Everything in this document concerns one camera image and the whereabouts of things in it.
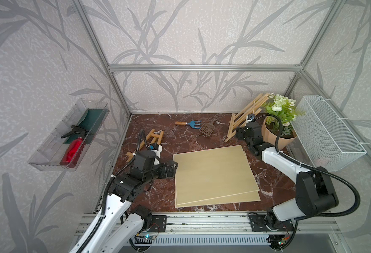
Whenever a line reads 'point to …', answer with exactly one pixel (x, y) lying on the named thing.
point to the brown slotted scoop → (207, 127)
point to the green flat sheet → (90, 124)
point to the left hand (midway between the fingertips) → (170, 166)
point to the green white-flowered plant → (284, 107)
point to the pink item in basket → (320, 162)
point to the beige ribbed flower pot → (270, 130)
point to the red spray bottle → (73, 153)
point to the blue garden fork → (192, 123)
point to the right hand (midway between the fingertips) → (244, 126)
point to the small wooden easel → (152, 138)
